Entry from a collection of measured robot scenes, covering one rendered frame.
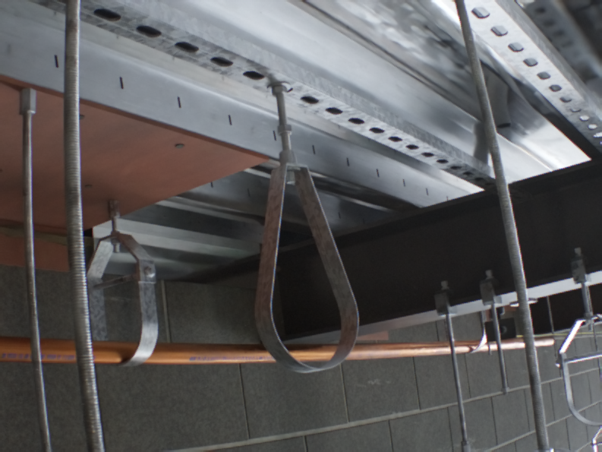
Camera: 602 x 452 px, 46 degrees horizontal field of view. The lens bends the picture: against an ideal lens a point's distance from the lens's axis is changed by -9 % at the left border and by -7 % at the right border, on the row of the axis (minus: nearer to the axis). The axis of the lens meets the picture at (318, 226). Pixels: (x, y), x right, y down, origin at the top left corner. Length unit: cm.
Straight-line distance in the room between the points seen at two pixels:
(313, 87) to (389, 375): 144
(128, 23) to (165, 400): 92
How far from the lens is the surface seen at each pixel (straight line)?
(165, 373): 147
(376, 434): 207
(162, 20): 67
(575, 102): 103
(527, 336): 59
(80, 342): 40
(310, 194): 79
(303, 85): 82
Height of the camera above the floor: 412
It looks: 13 degrees up
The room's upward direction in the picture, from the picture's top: 8 degrees counter-clockwise
